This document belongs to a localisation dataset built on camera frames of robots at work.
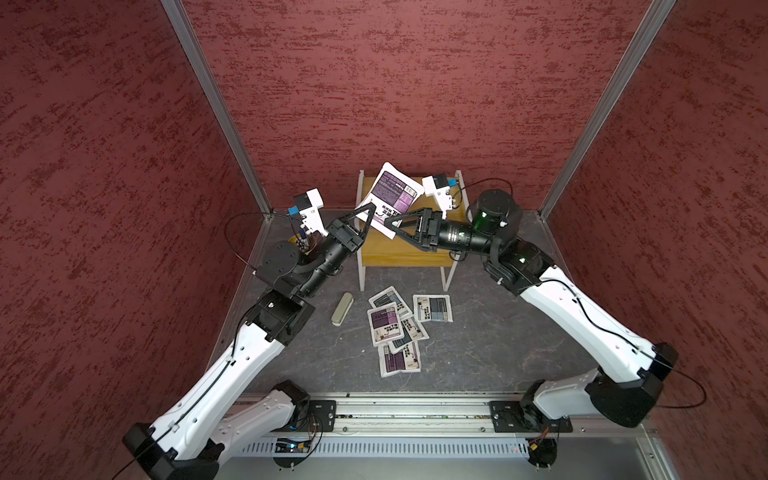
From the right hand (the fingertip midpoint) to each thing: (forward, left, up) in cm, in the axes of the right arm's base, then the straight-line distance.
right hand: (386, 237), depth 55 cm
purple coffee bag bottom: (-10, -3, -43) cm, 44 cm away
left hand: (+3, +2, +3) cm, 5 cm away
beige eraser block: (+5, +15, -41) cm, 44 cm away
